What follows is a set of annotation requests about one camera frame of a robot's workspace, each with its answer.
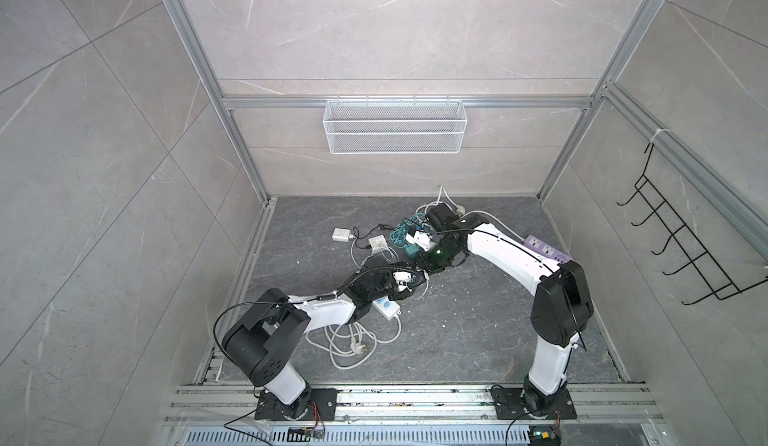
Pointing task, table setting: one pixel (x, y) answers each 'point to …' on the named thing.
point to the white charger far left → (340, 234)
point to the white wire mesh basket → (395, 127)
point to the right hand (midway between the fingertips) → (415, 271)
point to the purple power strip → (546, 249)
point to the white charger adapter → (402, 278)
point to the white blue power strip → (388, 308)
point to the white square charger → (378, 242)
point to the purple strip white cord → (461, 210)
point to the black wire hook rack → (722, 286)
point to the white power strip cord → (351, 344)
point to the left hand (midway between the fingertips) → (414, 263)
